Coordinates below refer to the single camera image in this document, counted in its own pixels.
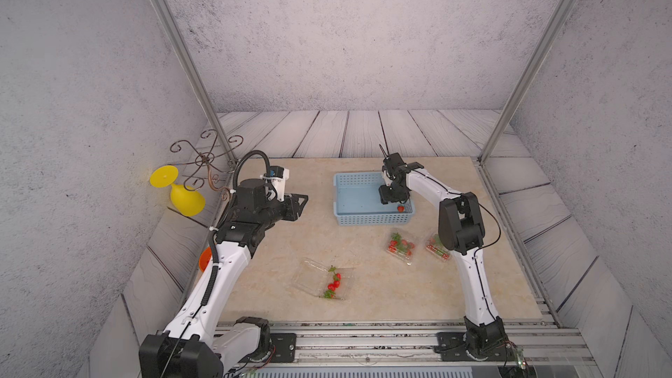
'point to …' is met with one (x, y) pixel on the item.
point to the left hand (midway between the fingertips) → (306, 197)
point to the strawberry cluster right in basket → (401, 208)
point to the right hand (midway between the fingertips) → (388, 197)
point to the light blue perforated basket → (357, 201)
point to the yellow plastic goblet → (186, 200)
